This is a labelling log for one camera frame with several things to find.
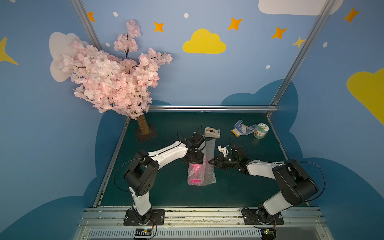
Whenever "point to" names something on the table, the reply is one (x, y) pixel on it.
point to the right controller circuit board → (268, 233)
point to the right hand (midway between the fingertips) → (211, 161)
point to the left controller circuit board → (143, 232)
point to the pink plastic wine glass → (195, 168)
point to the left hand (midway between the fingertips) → (198, 159)
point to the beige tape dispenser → (211, 132)
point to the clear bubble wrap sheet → (203, 174)
